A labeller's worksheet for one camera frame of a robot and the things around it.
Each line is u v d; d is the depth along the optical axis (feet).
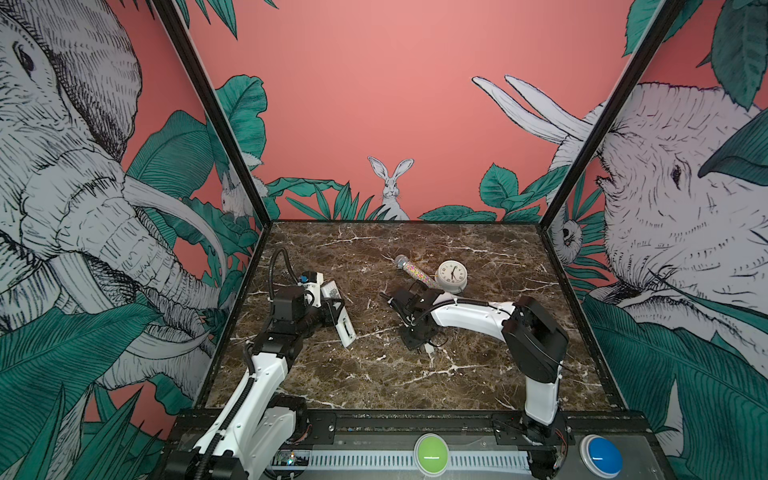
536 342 1.59
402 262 3.41
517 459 2.33
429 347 2.90
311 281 2.35
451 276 3.29
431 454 2.28
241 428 1.41
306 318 2.20
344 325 2.61
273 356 1.79
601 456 2.30
